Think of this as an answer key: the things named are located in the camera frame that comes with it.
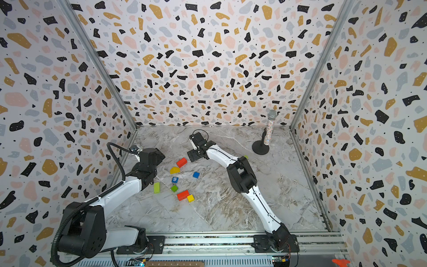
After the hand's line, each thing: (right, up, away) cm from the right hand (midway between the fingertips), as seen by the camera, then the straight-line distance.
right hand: (192, 150), depth 104 cm
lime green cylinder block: (+29, -1, -37) cm, 47 cm away
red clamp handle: (+69, -45, -34) cm, 89 cm away
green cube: (-7, -20, -13) cm, 25 cm away
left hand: (-18, 0, -17) cm, 25 cm away
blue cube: (+4, -14, -6) cm, 16 cm away
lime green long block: (-17, -20, -14) cm, 29 cm away
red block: (-6, -7, -3) cm, 10 cm away
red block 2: (-2, -23, -16) cm, 28 cm away
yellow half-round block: (-9, -12, -6) cm, 16 cm away
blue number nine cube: (-8, -16, -9) cm, 20 cm away
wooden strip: (+8, -44, -36) cm, 58 cm away
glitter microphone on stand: (+45, +2, +6) cm, 45 cm away
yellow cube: (+2, -25, -16) cm, 29 cm away
